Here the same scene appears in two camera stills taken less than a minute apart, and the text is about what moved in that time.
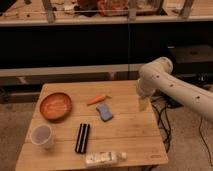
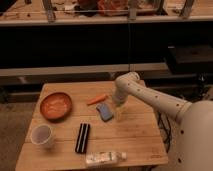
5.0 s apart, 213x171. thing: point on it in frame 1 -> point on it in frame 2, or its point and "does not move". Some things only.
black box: x=191 y=59 does not move
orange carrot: x=99 y=99 does not move
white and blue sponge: x=104 y=111 does not move
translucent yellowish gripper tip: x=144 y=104 -> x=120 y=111
